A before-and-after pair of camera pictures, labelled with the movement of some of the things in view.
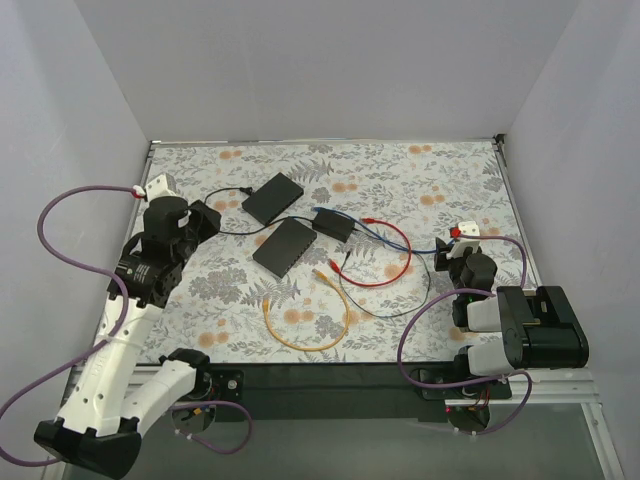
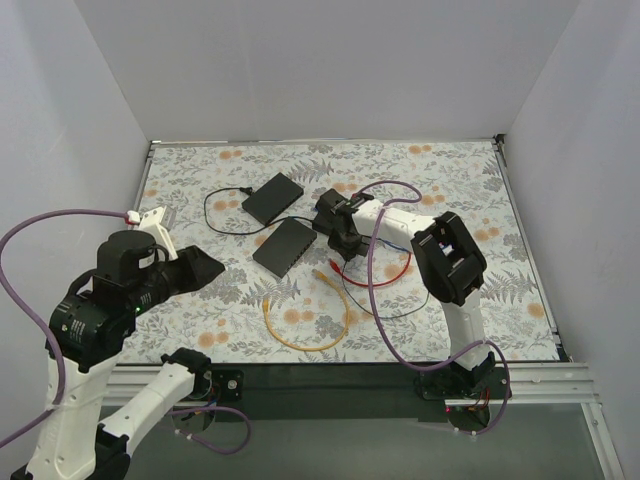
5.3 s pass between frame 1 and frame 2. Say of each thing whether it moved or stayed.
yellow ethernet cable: stayed
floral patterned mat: stayed
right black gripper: moved
